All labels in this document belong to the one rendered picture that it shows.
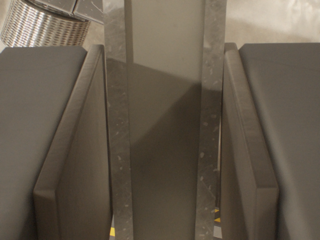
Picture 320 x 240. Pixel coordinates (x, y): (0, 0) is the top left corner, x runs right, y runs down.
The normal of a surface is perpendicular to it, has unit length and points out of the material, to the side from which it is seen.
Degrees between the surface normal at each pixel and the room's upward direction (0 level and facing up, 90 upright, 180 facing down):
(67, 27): 37
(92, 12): 4
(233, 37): 0
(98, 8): 4
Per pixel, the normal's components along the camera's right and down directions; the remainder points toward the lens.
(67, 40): 0.58, 0.52
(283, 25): -0.09, 0.36
